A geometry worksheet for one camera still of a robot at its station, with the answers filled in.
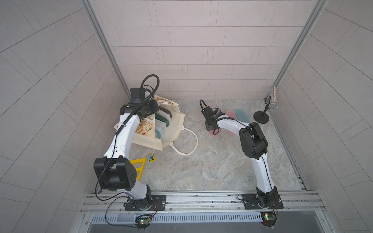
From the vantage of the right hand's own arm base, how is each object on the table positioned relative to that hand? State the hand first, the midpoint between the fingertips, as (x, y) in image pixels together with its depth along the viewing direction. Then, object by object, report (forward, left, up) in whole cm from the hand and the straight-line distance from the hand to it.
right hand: (212, 125), depth 104 cm
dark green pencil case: (+2, +34, +8) cm, 35 cm away
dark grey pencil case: (+7, +32, +10) cm, 35 cm away
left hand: (-2, +32, +27) cm, 42 cm away
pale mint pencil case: (-4, +34, +10) cm, 36 cm away
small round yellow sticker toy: (-23, +40, +4) cm, 46 cm away
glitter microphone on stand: (+3, -37, +2) cm, 37 cm away
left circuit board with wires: (-54, +39, +5) cm, 66 cm away
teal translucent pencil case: (+5, -23, +1) cm, 24 cm away
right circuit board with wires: (-56, -19, -1) cm, 59 cm away
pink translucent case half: (-15, +1, +12) cm, 19 cm away
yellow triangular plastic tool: (-30, +45, +4) cm, 55 cm away
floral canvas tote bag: (-12, +22, +2) cm, 25 cm away
